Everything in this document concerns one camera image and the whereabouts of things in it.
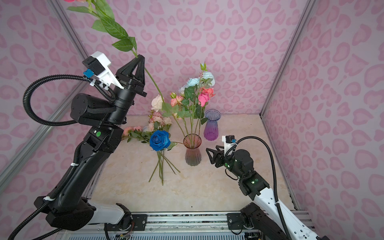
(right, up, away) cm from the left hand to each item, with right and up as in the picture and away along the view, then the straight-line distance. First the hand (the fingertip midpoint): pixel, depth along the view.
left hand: (139, 52), depth 40 cm
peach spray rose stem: (-13, -16, +66) cm, 69 cm away
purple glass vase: (+26, -22, +70) cm, 78 cm away
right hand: (+22, -30, +31) cm, 48 cm away
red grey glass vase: (+13, -28, +45) cm, 55 cm away
